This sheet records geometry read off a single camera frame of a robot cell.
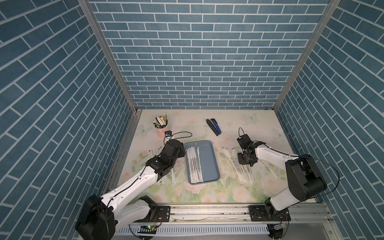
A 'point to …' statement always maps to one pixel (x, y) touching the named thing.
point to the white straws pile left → (177, 171)
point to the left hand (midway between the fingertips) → (183, 145)
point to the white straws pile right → (244, 172)
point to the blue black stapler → (214, 126)
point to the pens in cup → (161, 121)
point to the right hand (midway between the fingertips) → (244, 160)
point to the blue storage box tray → (210, 172)
